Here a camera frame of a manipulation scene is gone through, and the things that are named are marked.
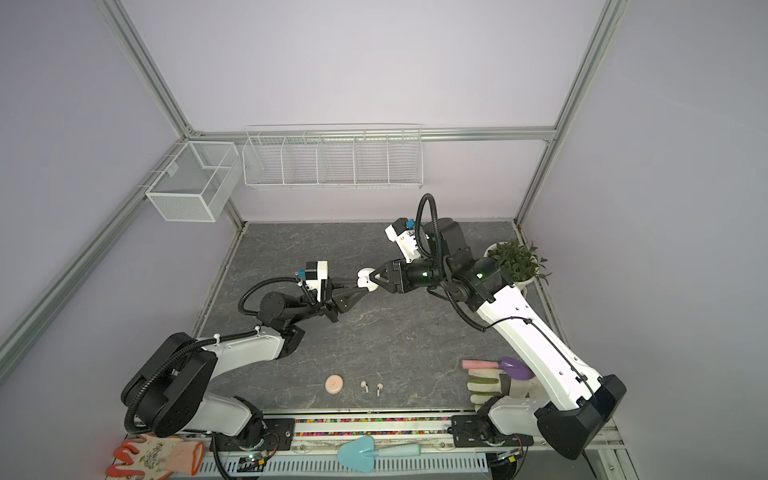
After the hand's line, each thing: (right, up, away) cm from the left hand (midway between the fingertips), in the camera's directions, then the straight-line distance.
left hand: (368, 292), depth 67 cm
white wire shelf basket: (-15, +41, +32) cm, 54 cm away
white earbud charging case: (-1, +3, -2) cm, 3 cm away
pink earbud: (-3, -27, +14) cm, 30 cm away
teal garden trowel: (-3, -39, +3) cm, 39 cm away
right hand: (+2, +3, -2) cm, 5 cm away
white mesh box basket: (-59, +31, +29) cm, 73 cm away
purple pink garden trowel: (+40, -24, +17) cm, 49 cm away
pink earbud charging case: (-11, -27, +13) cm, 32 cm away
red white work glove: (-50, -39, +2) cm, 64 cm away
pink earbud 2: (+2, -28, +13) cm, 31 cm away
